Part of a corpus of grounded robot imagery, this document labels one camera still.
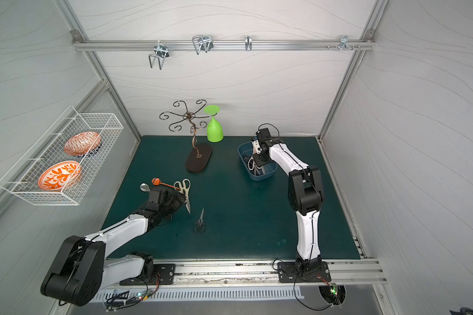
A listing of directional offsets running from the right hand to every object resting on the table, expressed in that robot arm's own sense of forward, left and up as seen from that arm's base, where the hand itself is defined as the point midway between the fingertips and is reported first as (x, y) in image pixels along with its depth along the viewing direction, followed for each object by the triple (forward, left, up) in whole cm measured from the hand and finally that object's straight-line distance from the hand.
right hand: (262, 157), depth 100 cm
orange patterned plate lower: (-31, +68, +26) cm, 80 cm away
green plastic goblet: (+4, +24, +13) cm, 27 cm away
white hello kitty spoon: (-16, +59, -7) cm, 62 cm away
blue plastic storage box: (+8, +9, -5) cm, 13 cm away
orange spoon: (-12, +54, -7) cm, 56 cm away
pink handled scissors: (-5, +5, -2) cm, 7 cm away
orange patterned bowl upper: (-17, +69, +26) cm, 76 cm away
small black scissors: (-34, +28, -9) cm, 44 cm away
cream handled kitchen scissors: (-15, +40, -8) cm, 43 cm away
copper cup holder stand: (+5, +36, -7) cm, 37 cm away
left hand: (-23, +38, -5) cm, 45 cm away
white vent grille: (-58, +24, -9) cm, 64 cm away
